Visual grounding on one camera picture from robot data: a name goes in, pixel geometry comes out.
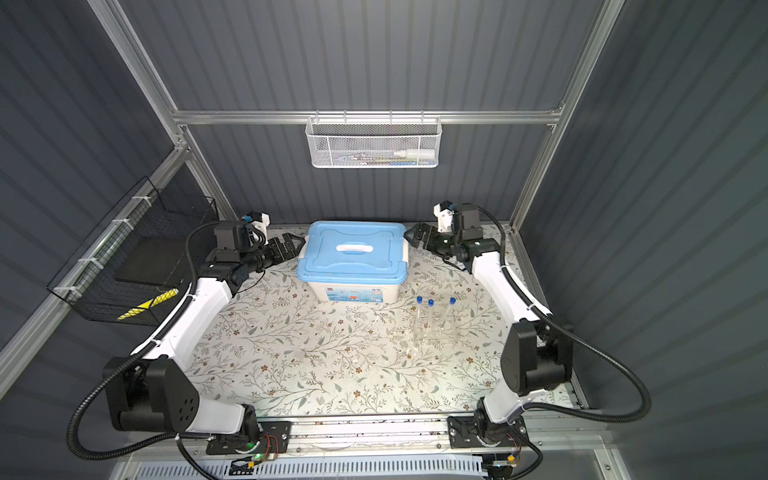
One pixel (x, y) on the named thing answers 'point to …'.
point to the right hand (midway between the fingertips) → (419, 240)
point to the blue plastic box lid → (354, 252)
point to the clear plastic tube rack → (434, 327)
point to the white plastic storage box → (383, 292)
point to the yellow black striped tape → (150, 303)
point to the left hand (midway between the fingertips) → (292, 243)
